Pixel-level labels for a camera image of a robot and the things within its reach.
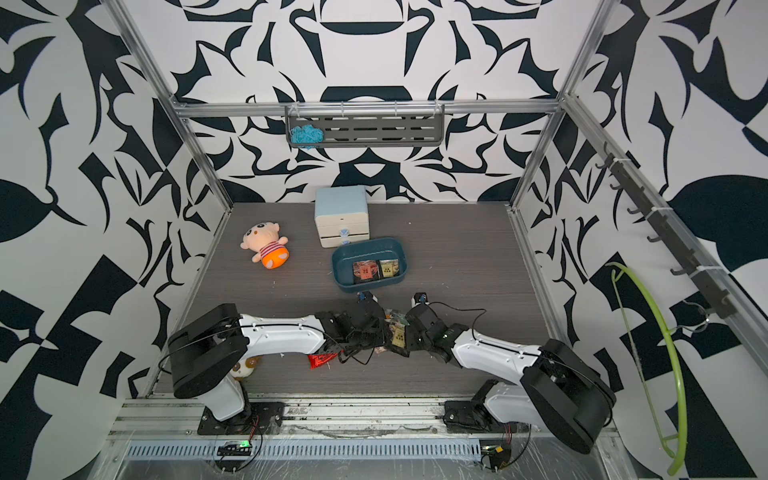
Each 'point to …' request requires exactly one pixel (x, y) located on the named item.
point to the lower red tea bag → (316, 359)
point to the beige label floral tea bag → (398, 334)
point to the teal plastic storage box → (377, 249)
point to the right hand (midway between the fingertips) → (406, 328)
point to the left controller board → (235, 448)
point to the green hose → (683, 450)
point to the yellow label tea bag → (389, 267)
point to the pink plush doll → (264, 238)
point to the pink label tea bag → (366, 270)
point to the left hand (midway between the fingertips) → (391, 330)
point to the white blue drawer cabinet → (341, 214)
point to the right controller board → (497, 454)
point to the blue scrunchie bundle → (306, 136)
